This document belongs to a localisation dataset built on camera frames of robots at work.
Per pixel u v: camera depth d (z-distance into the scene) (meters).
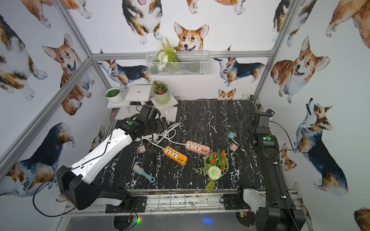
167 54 0.82
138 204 0.74
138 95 0.95
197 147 0.92
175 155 0.88
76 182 0.39
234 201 0.73
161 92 0.92
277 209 0.38
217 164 0.72
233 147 0.93
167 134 0.99
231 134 0.99
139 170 0.86
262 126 0.55
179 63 0.90
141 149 0.91
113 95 0.94
